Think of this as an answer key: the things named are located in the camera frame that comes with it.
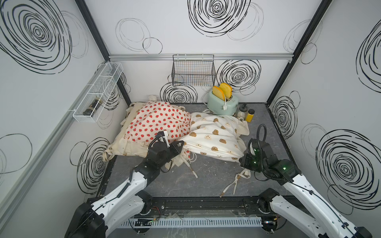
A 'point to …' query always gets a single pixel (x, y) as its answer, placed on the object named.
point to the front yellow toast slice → (218, 92)
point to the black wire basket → (193, 70)
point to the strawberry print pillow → (145, 119)
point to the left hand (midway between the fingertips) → (183, 141)
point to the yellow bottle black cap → (250, 115)
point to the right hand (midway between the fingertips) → (239, 160)
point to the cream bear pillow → (121, 146)
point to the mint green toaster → (219, 106)
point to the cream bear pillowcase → (216, 136)
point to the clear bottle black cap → (242, 111)
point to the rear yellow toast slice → (226, 89)
